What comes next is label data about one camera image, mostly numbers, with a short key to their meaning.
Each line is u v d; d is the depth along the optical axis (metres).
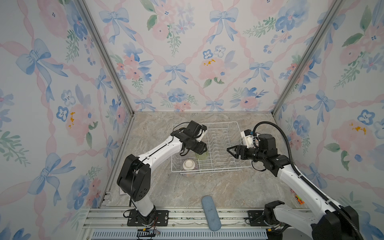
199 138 0.74
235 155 0.70
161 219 0.74
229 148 0.75
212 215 0.73
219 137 1.06
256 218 0.71
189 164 0.84
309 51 0.84
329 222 0.38
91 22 0.73
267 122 0.61
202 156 0.89
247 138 0.72
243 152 0.69
